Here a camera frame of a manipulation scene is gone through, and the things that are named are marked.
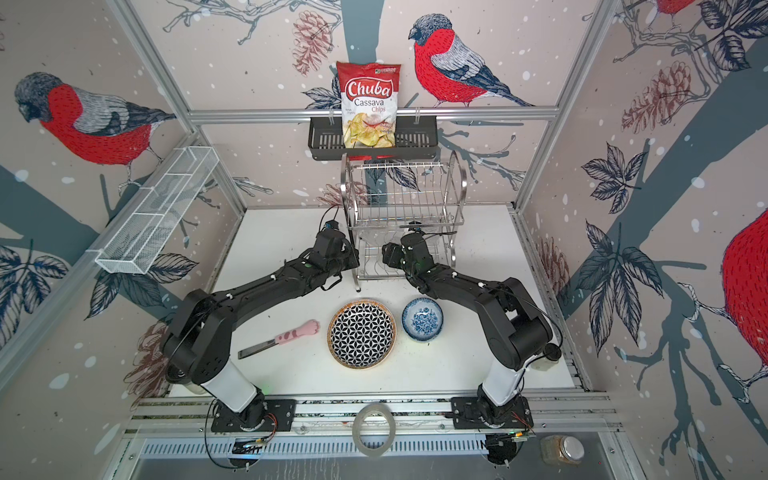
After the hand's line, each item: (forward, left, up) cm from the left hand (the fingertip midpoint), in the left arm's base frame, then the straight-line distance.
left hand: (359, 252), depth 89 cm
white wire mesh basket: (-5, +52, +16) cm, 55 cm away
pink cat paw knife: (-18, +16, -14) cm, 27 cm away
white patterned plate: (-20, -1, -13) cm, 24 cm away
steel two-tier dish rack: (+36, -7, -13) cm, 39 cm away
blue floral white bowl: (-17, -19, -10) cm, 27 cm away
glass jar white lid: (-49, -45, -4) cm, 66 cm away
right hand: (+2, -8, -3) cm, 9 cm away
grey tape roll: (-40, -2, -12) cm, 42 cm away
